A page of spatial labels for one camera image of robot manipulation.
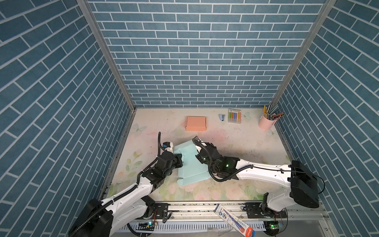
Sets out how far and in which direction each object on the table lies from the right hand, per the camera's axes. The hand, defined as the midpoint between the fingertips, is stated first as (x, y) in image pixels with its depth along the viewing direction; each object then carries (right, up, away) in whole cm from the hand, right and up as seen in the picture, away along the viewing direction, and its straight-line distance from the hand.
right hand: (198, 142), depth 78 cm
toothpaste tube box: (+23, -40, -11) cm, 47 cm away
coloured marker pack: (+29, +15, +36) cm, 49 cm away
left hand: (-8, -8, +5) cm, 13 cm away
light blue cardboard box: (-3, -16, +2) cm, 16 cm away
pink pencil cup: (+49, +9, +26) cm, 56 cm away
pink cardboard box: (-1, +10, +27) cm, 29 cm away
